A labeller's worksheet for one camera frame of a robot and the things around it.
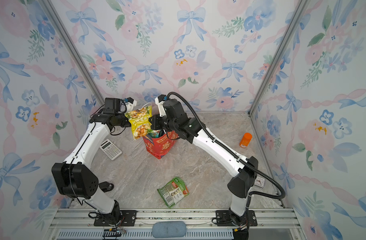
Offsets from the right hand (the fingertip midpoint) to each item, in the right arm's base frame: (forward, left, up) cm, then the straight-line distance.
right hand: (148, 118), depth 69 cm
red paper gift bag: (-3, -3, -16) cm, 17 cm away
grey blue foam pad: (-39, -10, -33) cm, 52 cm away
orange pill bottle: (+8, -55, -28) cm, 62 cm away
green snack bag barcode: (-22, -11, -35) cm, 43 cm away
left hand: (+9, +5, -9) cm, 14 cm away
